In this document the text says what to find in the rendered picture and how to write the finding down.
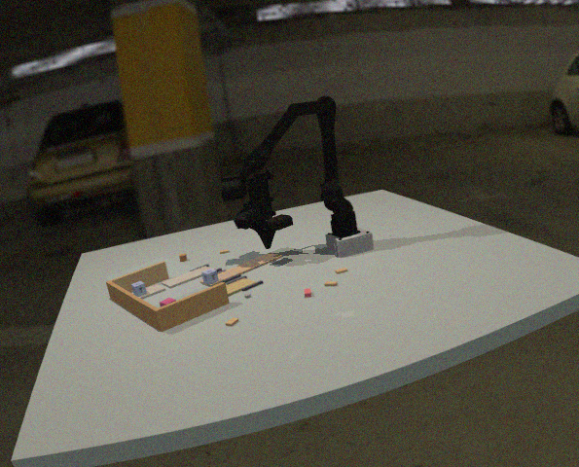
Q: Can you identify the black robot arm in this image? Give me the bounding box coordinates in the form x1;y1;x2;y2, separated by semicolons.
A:
221;95;360;238

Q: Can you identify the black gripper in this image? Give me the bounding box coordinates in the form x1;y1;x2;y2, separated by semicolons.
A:
247;195;293;249

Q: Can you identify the tan u-shaped wooden enclosure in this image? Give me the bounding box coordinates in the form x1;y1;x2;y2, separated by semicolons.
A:
105;257;229;332

